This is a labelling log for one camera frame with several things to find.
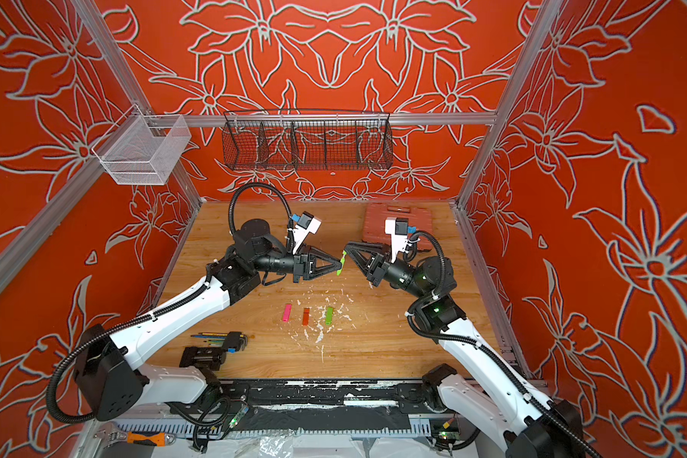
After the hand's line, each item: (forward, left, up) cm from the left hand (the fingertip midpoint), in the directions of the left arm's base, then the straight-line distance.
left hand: (338, 265), depth 61 cm
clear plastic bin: (+42, +68, -1) cm, 80 cm away
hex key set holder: (-8, +31, -32) cm, 45 cm away
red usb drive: (+3, +11, -32) cm, 34 cm away
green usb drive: (+1, -1, +1) cm, 2 cm away
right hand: (+2, -2, +4) cm, 5 cm away
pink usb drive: (+2, +17, -33) cm, 37 cm away
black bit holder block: (-13, +36, -31) cm, 49 cm away
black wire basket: (+56, +16, -4) cm, 58 cm away
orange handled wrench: (-32, +54, -33) cm, 70 cm away
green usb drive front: (+2, +3, -33) cm, 33 cm away
